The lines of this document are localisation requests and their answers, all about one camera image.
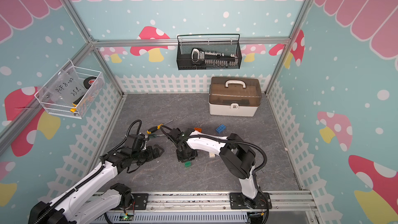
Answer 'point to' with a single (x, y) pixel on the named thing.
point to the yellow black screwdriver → (155, 128)
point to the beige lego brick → (212, 155)
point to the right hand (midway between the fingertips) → (184, 160)
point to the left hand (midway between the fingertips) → (157, 156)
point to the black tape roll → (88, 81)
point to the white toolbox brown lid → (233, 96)
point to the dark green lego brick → (187, 164)
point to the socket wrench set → (217, 59)
